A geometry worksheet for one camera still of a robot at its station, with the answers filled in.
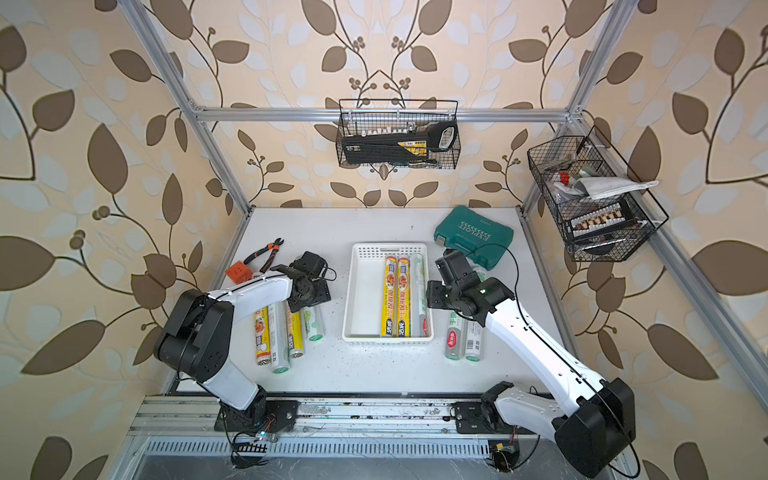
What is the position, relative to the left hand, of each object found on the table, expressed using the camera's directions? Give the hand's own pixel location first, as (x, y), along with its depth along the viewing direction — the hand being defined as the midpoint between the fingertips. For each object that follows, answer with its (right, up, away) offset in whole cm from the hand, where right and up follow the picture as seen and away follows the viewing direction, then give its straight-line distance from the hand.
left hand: (319, 296), depth 93 cm
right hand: (+35, +4, -13) cm, 38 cm away
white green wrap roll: (+32, +5, +3) cm, 33 cm away
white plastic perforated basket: (+13, -1, +3) cm, 14 cm away
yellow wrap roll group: (+27, 0, 0) cm, 27 cm away
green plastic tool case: (+56, +18, +12) cm, 60 cm away
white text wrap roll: (+47, -9, -9) cm, 48 cm away
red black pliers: (-20, +15, +15) cm, 30 cm away
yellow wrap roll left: (-5, -9, -7) cm, 12 cm away
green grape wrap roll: (0, -6, -6) cm, 9 cm away
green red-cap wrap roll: (+41, -9, -10) cm, 43 cm away
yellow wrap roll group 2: (+22, 0, -2) cm, 22 cm away
